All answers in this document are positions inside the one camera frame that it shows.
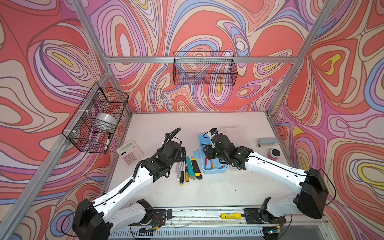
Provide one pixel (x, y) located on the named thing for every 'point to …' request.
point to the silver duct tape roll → (105, 122)
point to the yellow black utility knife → (198, 174)
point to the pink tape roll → (274, 154)
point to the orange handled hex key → (211, 164)
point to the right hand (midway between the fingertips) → (207, 151)
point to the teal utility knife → (190, 167)
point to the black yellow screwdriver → (182, 174)
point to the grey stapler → (267, 141)
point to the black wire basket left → (81, 134)
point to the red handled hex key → (206, 161)
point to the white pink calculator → (130, 153)
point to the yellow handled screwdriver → (186, 173)
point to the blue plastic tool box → (209, 165)
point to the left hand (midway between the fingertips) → (179, 149)
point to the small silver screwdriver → (179, 165)
